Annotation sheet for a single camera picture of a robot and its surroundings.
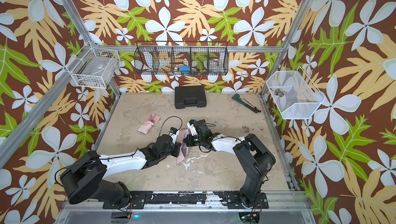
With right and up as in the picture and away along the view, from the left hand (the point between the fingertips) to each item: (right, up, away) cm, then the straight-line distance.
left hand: (182, 142), depth 88 cm
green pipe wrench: (+39, +28, +30) cm, 57 cm away
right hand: (0, +1, +2) cm, 2 cm away
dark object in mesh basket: (+54, +29, -3) cm, 62 cm away
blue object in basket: (+1, +44, +7) cm, 44 cm away
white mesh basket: (+61, +26, -7) cm, 67 cm away
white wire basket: (-49, +43, -3) cm, 65 cm away
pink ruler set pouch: (+1, -6, +3) cm, 7 cm away
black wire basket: (-2, +52, +10) cm, 53 cm away
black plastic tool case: (+1, +29, +28) cm, 40 cm away
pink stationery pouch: (-23, +10, +14) cm, 29 cm away
